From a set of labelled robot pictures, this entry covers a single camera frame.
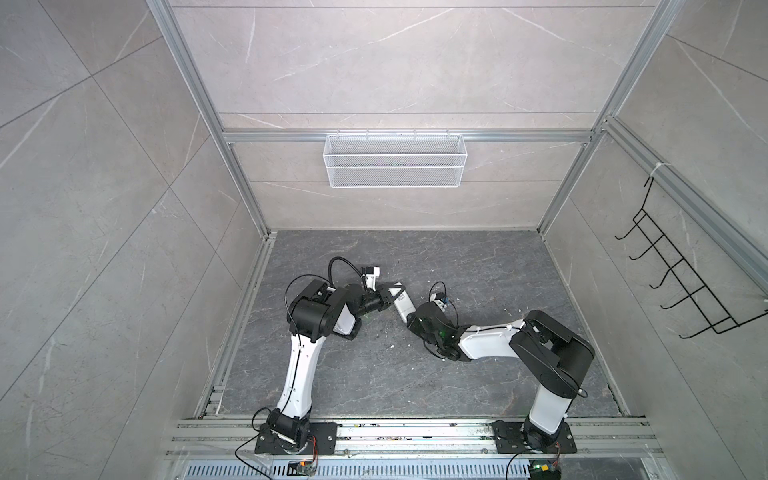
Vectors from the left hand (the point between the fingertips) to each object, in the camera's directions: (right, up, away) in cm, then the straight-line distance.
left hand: (407, 286), depth 96 cm
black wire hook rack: (+61, +2, -33) cm, 70 cm away
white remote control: (-2, -4, -1) cm, 5 cm away
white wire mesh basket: (-4, +43, +5) cm, 43 cm away
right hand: (-1, -9, -2) cm, 9 cm away
